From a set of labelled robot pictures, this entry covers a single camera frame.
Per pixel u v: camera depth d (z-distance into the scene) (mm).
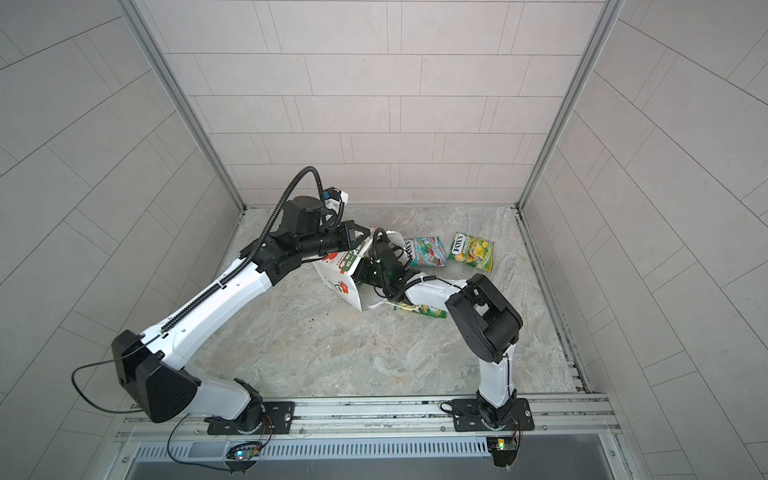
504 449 681
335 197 645
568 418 723
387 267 695
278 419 708
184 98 863
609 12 706
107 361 392
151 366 377
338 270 770
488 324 486
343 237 619
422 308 885
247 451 642
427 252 996
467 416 710
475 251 996
